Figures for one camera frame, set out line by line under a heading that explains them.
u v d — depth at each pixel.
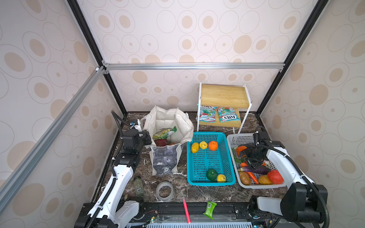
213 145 0.94
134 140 0.56
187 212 0.73
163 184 0.81
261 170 0.81
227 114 0.94
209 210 0.73
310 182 0.42
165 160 0.77
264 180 0.80
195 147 0.94
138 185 0.79
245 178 0.80
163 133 0.94
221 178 0.80
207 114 0.93
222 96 0.84
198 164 0.92
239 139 0.95
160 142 0.94
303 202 0.41
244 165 0.86
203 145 0.94
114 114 0.59
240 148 0.95
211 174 0.81
